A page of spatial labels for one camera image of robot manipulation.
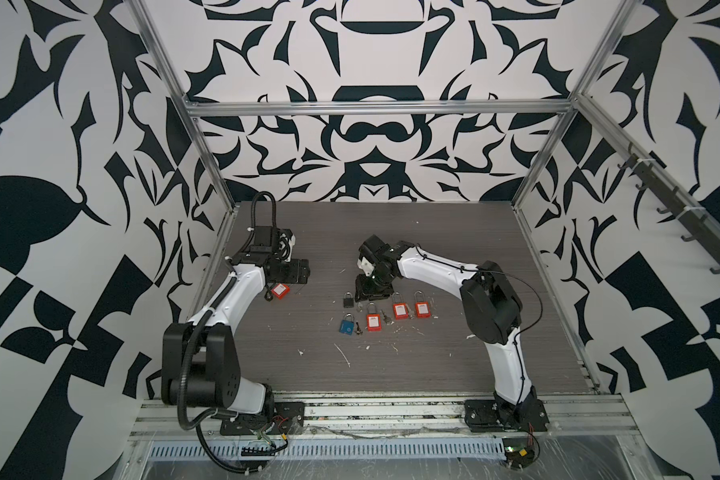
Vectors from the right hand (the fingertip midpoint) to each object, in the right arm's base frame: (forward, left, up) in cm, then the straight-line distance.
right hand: (360, 296), depth 91 cm
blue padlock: (-7, +4, -4) cm, 9 cm away
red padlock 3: (-3, -12, -4) cm, 13 cm away
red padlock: (+3, +25, -2) cm, 25 cm away
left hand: (+6, +19, +8) cm, 22 cm away
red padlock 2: (-6, -4, -3) cm, 8 cm away
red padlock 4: (-2, -19, -4) cm, 19 cm away
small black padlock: (+1, +4, -4) cm, 5 cm away
